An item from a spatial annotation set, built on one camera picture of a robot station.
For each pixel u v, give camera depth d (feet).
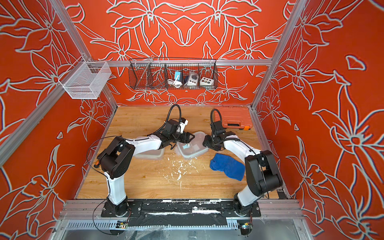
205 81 3.10
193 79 2.97
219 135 2.19
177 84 2.80
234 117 3.51
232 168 2.80
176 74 2.73
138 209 2.39
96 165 2.84
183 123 2.76
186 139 2.72
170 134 2.45
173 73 3.27
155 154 2.71
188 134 2.74
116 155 1.81
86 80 2.99
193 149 3.03
